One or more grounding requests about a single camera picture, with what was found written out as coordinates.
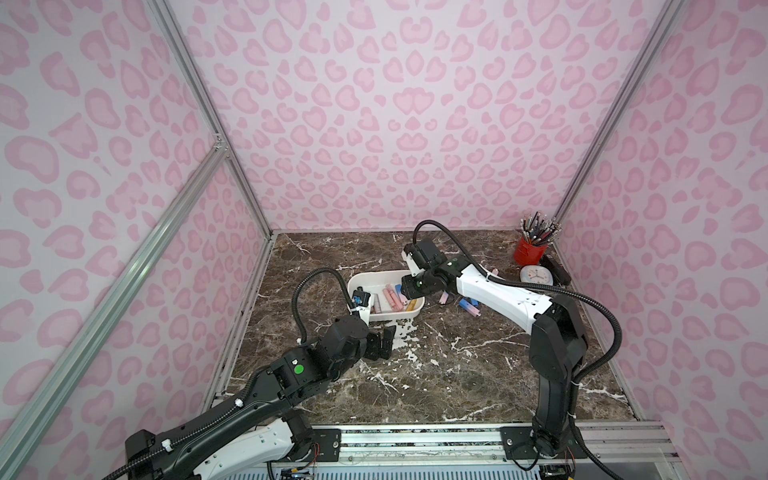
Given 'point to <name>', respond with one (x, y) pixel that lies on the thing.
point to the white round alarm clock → (536, 273)
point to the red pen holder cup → (526, 254)
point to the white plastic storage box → (373, 282)
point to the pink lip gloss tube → (392, 299)
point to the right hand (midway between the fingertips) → (408, 288)
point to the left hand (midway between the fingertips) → (382, 324)
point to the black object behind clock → (559, 274)
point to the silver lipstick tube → (377, 306)
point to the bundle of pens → (538, 230)
